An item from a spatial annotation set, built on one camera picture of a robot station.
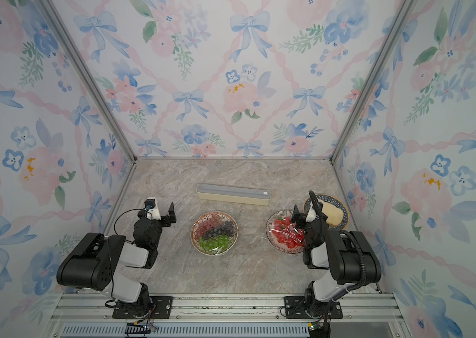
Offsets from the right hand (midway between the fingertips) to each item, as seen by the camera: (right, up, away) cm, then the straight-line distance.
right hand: (309, 206), depth 91 cm
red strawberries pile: (-10, -11, -3) cm, 15 cm away
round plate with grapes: (-49, -13, -3) cm, 51 cm away
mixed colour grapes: (-40, -11, -3) cm, 42 cm away
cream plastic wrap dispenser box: (-32, +4, +12) cm, 34 cm away
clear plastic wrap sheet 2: (-12, -11, -3) cm, 17 cm away
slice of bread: (+13, -4, +4) cm, 14 cm away
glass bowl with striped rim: (-13, -16, -5) cm, 21 cm away
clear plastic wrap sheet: (-41, -11, -3) cm, 42 cm away
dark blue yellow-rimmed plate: (+15, +2, +9) cm, 18 cm away
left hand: (-63, +2, -1) cm, 63 cm away
